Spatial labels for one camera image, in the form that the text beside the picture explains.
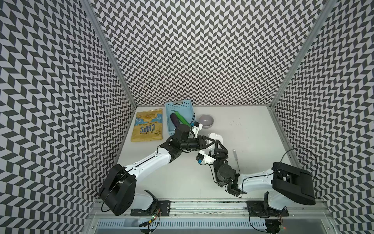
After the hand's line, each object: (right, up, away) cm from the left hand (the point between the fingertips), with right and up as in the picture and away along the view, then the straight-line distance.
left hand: (212, 144), depth 75 cm
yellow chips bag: (-43, +8, +30) cm, 53 cm away
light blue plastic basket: (-17, +22, +42) cm, 50 cm away
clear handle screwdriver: (+17, -12, +16) cm, 27 cm away
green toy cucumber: (-19, +13, +35) cm, 42 cm away
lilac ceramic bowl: (0, +12, +30) cm, 32 cm away
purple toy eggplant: (-25, +13, +33) cm, 43 cm away
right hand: (+3, 0, +2) cm, 4 cm away
